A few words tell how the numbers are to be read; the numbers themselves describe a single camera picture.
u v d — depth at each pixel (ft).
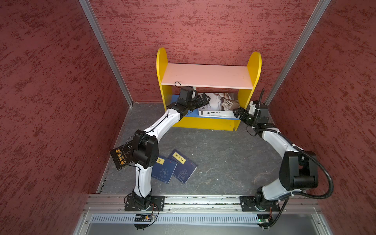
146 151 1.67
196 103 2.52
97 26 2.56
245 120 2.64
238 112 2.66
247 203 2.43
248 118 2.55
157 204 2.41
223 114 2.97
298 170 1.47
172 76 2.62
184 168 2.80
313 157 1.39
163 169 2.75
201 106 2.55
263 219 2.33
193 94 2.34
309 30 2.59
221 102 3.10
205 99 2.56
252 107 2.65
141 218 2.38
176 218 2.33
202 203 2.49
